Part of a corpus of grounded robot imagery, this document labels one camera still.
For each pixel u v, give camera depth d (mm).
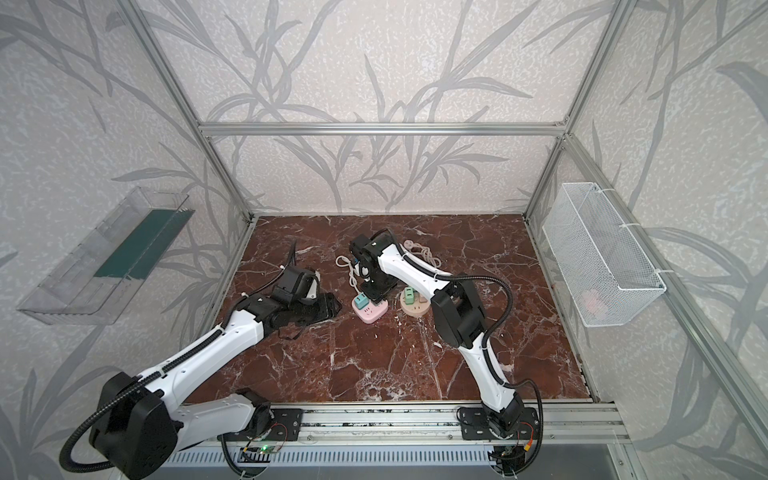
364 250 679
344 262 1050
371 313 910
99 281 650
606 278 608
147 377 417
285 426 725
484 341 578
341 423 753
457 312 545
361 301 889
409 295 903
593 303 724
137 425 386
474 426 736
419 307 912
